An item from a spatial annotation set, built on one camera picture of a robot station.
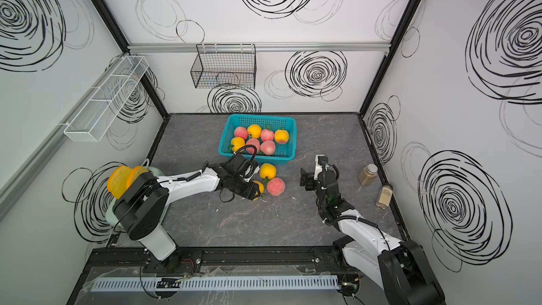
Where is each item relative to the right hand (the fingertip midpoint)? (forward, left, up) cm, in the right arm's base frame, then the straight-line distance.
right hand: (313, 169), depth 86 cm
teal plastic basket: (+14, +12, -10) cm, 21 cm away
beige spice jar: (-7, -30, -8) cm, 32 cm away
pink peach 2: (+21, +20, -4) cm, 29 cm away
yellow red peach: (+21, +13, -6) cm, 26 cm away
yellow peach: (+24, +27, -4) cm, 36 cm away
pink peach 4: (-6, +15, -5) cm, 17 cm away
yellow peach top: (+2, +19, -5) cm, 20 cm away
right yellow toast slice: (-10, +62, +13) cm, 65 cm away
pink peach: (+23, +34, -4) cm, 41 cm away
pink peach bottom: (+13, +20, -3) cm, 24 cm away
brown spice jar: (-1, -23, -4) cm, 23 cm away
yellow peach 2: (+17, +34, -5) cm, 38 cm away
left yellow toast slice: (-13, +68, +13) cm, 70 cm away
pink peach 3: (+17, +26, -5) cm, 32 cm away
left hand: (-7, +24, -8) cm, 27 cm away
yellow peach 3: (-7, +21, -5) cm, 23 cm away
